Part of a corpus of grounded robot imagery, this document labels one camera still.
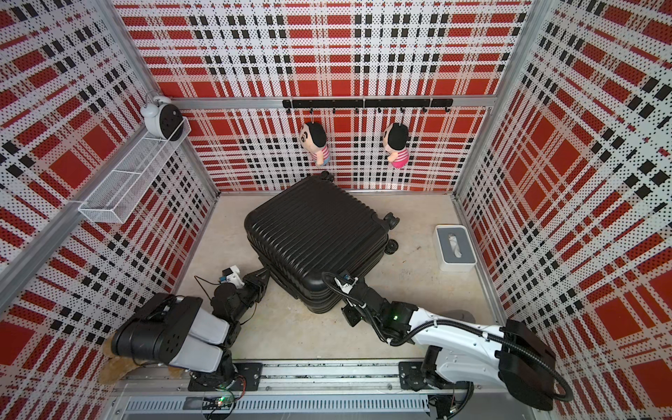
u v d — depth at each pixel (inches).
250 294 30.9
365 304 22.6
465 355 18.5
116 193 27.6
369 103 34.9
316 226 32.3
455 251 37.5
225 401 27.3
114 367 26.7
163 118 30.9
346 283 26.6
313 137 35.7
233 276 32.3
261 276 33.7
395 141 37.7
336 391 28.3
